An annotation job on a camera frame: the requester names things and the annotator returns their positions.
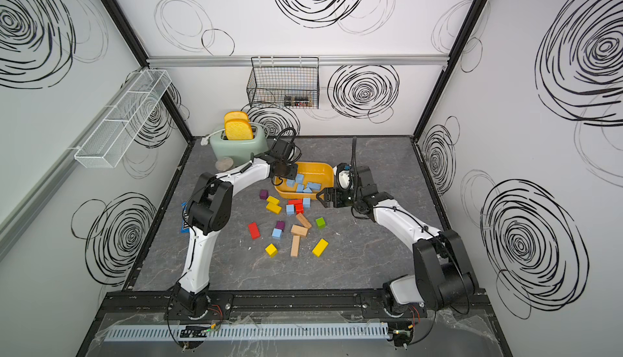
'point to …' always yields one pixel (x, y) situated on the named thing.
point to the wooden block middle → (298, 230)
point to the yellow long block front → (320, 247)
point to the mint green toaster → (238, 151)
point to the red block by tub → (299, 208)
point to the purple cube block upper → (264, 194)
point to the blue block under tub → (307, 203)
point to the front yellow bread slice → (238, 129)
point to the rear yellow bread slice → (234, 114)
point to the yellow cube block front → (271, 250)
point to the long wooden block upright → (295, 246)
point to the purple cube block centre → (280, 225)
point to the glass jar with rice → (224, 164)
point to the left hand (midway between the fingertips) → (292, 170)
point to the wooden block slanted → (303, 220)
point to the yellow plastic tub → (320, 173)
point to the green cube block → (320, 223)
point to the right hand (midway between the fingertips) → (328, 195)
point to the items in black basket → (297, 101)
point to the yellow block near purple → (272, 200)
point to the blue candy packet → (185, 227)
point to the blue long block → (314, 186)
